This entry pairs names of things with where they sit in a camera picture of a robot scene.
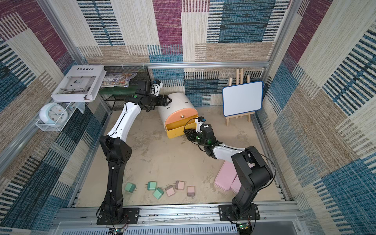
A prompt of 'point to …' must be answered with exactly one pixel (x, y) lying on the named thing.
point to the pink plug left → (170, 191)
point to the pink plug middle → (179, 185)
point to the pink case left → (225, 176)
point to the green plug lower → (158, 193)
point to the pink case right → (236, 185)
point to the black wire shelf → (115, 97)
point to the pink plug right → (191, 191)
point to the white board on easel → (241, 100)
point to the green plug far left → (130, 187)
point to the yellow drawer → (176, 129)
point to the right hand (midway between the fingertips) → (184, 129)
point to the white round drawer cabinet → (179, 101)
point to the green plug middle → (151, 185)
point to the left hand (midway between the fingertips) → (165, 99)
